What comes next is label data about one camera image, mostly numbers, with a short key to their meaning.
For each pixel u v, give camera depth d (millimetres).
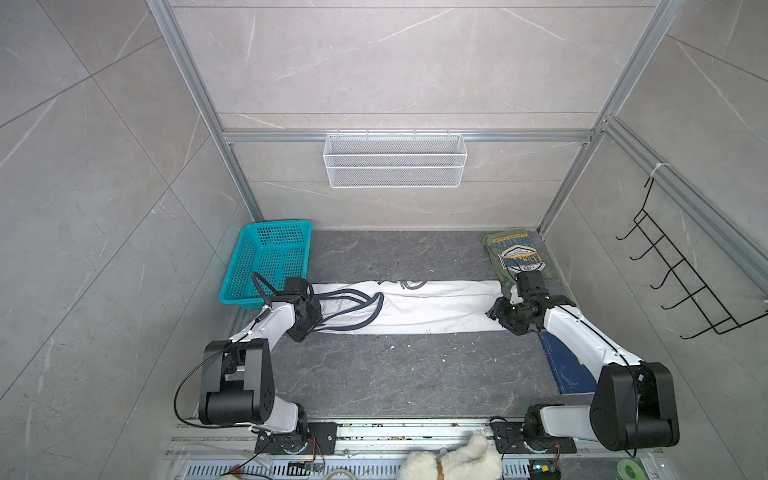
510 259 1070
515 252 1074
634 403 417
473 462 614
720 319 585
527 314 652
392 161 1007
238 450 720
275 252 1144
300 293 760
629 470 699
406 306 960
